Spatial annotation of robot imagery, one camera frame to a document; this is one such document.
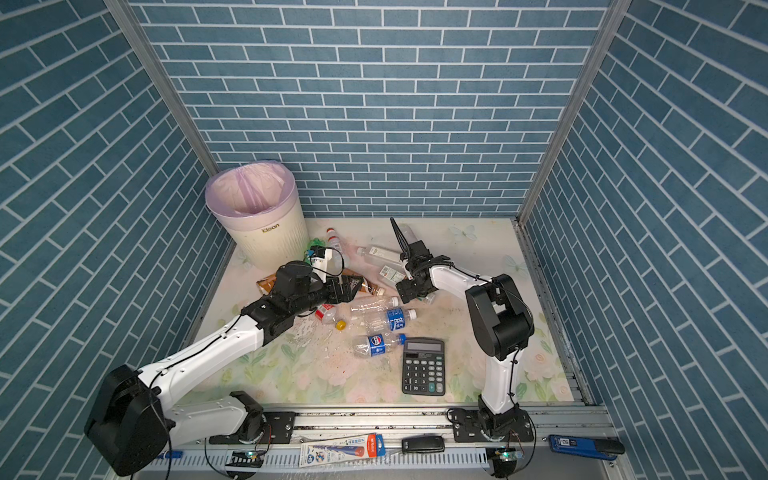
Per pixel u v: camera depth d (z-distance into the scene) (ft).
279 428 2.40
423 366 2.70
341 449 2.30
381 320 3.05
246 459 2.37
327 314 2.92
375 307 3.07
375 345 2.71
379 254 3.43
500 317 1.68
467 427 2.41
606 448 2.40
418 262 2.57
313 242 3.55
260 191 3.38
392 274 3.16
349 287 2.34
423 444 2.24
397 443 2.39
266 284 3.15
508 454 2.35
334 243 3.56
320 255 2.33
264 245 2.98
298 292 2.04
